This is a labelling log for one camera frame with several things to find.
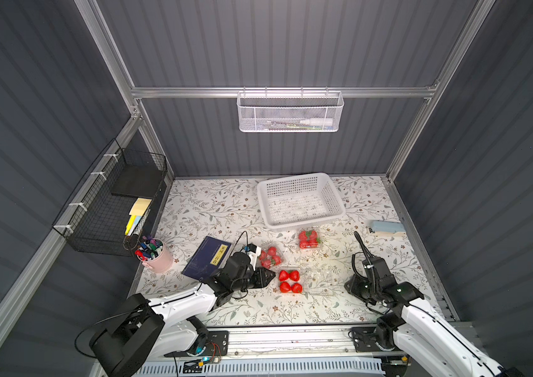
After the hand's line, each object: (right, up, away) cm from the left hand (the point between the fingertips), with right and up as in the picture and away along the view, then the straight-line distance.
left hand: (276, 279), depth 81 cm
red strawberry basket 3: (-4, +3, +8) cm, 9 cm away
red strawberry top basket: (0, +5, +9) cm, 10 cm away
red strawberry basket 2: (-5, +6, +10) cm, 13 cm away
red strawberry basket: (-2, +8, +11) cm, 13 cm away
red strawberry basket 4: (+2, 0, +4) cm, 5 cm away
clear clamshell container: (+2, +6, +13) cm, 15 cm away
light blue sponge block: (+48, +16, +19) cm, 54 cm away
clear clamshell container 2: (+18, +12, +15) cm, 27 cm away
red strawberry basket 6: (+3, -4, +2) cm, 5 cm away
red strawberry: (+14, +11, +16) cm, 24 cm away
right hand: (+26, -3, +3) cm, 27 cm away
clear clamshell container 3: (+5, -3, +6) cm, 9 cm away
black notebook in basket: (-49, +34, +1) cm, 60 cm away
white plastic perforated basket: (+11, +27, +31) cm, 43 cm away
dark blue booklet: (-26, +5, +11) cm, 29 cm away
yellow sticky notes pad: (-44, +24, -8) cm, 51 cm away
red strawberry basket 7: (+7, -4, +2) cm, 8 cm away
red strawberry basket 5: (+7, 0, +5) cm, 8 cm away
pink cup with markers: (-43, +9, 0) cm, 43 cm away
